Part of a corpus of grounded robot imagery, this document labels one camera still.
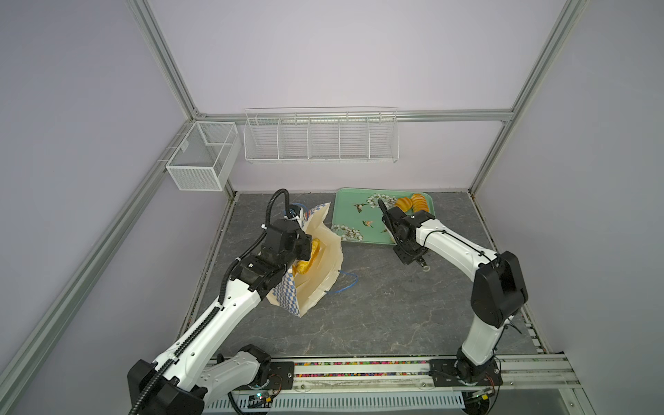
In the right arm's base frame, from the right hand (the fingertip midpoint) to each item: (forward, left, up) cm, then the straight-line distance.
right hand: (415, 254), depth 88 cm
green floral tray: (+25, +19, -10) cm, 33 cm away
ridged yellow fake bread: (+30, -9, -7) cm, 33 cm away
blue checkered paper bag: (-10, +39, -5) cm, 41 cm away
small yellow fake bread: (-2, +40, -5) cm, 40 cm away
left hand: (-3, +36, +14) cm, 39 cm away
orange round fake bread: (+29, -1, -6) cm, 30 cm away
